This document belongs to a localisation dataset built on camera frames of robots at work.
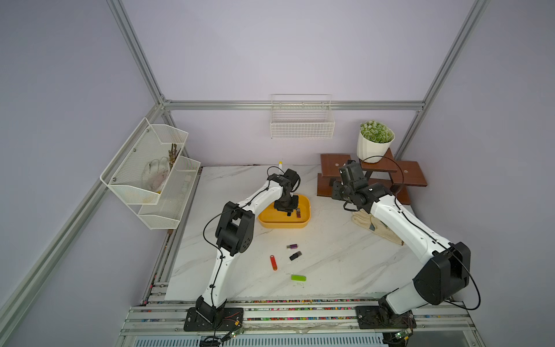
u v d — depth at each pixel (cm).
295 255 88
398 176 94
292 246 91
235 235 57
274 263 86
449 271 42
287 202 85
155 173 78
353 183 62
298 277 84
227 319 73
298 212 101
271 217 98
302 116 96
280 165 96
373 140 82
